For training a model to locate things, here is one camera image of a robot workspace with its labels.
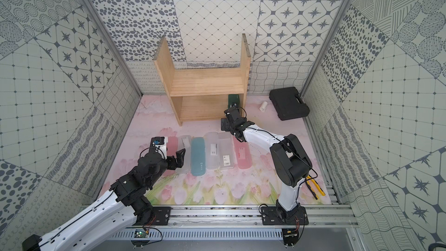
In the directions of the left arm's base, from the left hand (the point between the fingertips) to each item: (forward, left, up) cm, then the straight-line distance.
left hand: (175, 146), depth 76 cm
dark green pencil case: (+40, -26, -10) cm, 49 cm away
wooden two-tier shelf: (+25, -9, +8) cm, 28 cm away
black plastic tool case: (+40, -62, -14) cm, 75 cm away
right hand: (+20, -26, -8) cm, 34 cm away
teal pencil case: (+3, -8, -16) cm, 18 cm away
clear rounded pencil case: (+11, +1, -16) cm, 20 cm away
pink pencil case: (+6, -32, -17) cm, 36 cm away
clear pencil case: (+7, -15, -16) cm, 23 cm away
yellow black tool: (-11, -66, -19) cm, 69 cm away
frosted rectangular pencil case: (+7, -22, -16) cm, 28 cm away
